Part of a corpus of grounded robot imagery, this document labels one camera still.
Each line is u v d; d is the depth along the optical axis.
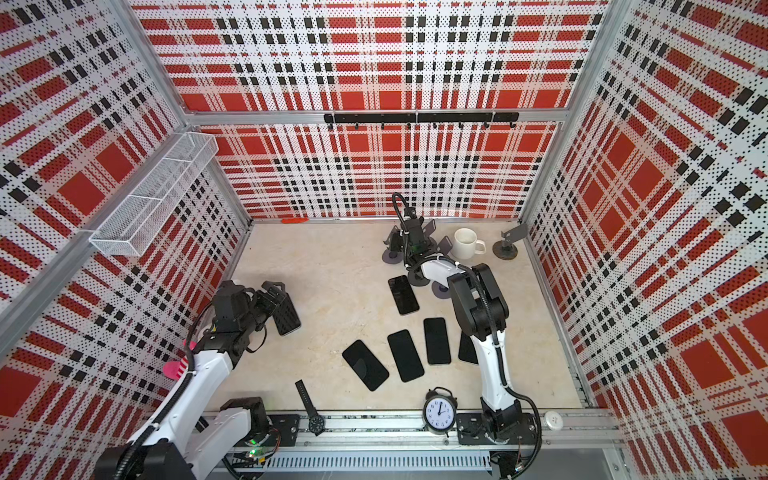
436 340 0.90
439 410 0.75
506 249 1.09
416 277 1.04
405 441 0.73
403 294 1.01
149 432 0.41
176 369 0.78
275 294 0.76
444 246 0.99
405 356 0.86
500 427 0.64
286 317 0.92
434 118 0.92
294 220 1.26
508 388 0.62
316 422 0.75
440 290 1.01
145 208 0.73
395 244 0.93
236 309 0.65
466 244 1.04
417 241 0.81
